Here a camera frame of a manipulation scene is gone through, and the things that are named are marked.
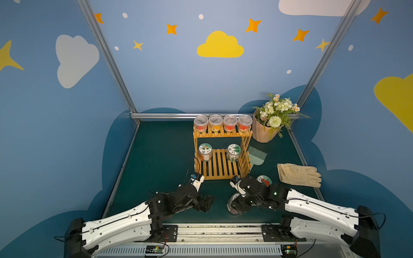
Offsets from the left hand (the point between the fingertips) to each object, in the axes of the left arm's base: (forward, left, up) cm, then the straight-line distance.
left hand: (208, 193), depth 73 cm
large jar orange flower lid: (+26, +2, -4) cm, 26 cm away
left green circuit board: (-21, +24, -15) cm, 35 cm away
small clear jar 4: (+27, -17, +20) cm, 38 cm away
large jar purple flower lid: (0, -12, -4) cm, 12 cm away
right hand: (0, -15, -5) cm, 16 cm away
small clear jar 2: (+27, -3, +20) cm, 34 cm away
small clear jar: (+27, +4, +19) cm, 33 cm away
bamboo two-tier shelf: (+20, -7, -12) cm, 24 cm away
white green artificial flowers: (+41, -38, +14) cm, 58 cm away
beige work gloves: (+17, -52, -12) cm, 56 cm away
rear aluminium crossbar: (+59, +54, -9) cm, 80 cm away
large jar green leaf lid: (+26, -14, -4) cm, 30 cm away
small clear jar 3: (+27, -9, +20) cm, 35 cm away
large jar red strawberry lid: (+10, -30, -6) cm, 32 cm away
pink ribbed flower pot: (+41, -33, -3) cm, 53 cm away
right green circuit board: (-20, -38, -16) cm, 46 cm away
